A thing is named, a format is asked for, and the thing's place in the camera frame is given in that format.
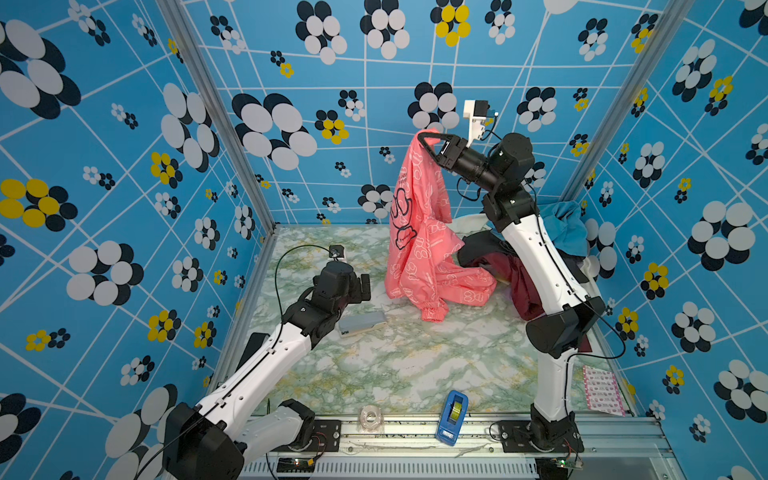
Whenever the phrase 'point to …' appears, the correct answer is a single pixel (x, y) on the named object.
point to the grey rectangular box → (359, 322)
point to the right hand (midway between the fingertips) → (420, 138)
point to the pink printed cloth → (425, 264)
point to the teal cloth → (565, 227)
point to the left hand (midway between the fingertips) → (353, 275)
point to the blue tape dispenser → (452, 418)
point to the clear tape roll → (368, 425)
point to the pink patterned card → (602, 392)
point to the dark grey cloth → (477, 244)
